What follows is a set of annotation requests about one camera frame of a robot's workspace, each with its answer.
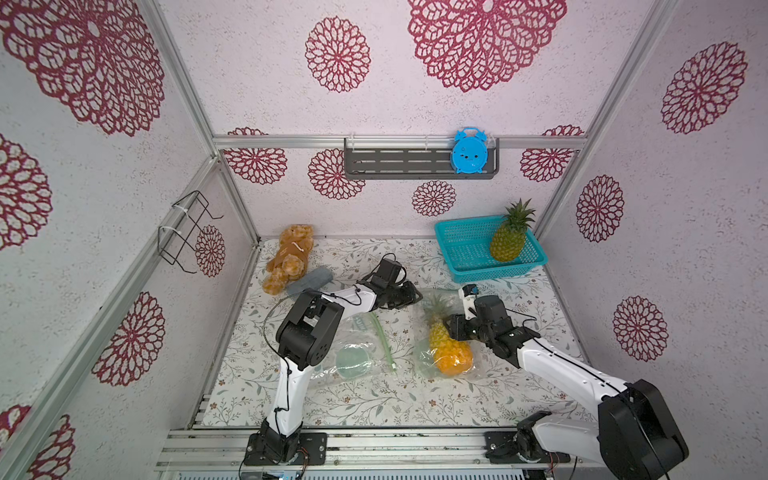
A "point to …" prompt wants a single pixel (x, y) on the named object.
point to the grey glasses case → (313, 279)
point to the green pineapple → (507, 240)
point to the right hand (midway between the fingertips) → (449, 317)
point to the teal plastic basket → (466, 245)
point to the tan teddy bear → (291, 258)
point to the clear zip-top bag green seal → (358, 353)
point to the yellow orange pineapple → (451, 358)
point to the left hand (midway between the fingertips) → (421, 297)
